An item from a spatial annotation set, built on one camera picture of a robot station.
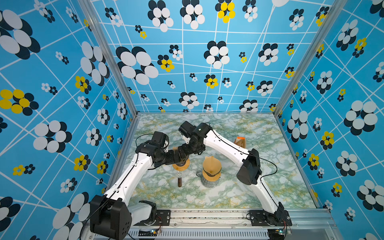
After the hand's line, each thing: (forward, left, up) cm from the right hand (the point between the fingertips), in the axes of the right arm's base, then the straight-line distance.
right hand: (188, 154), depth 84 cm
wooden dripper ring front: (-13, -13, -2) cm, 19 cm away
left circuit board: (-36, +16, -12) cm, 41 cm away
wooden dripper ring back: (-9, +3, 0) cm, 9 cm away
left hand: (-4, +7, +1) cm, 8 cm away
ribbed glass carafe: (-14, -10, -7) cm, 19 cm away
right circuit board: (-35, -43, -13) cm, 57 cm away
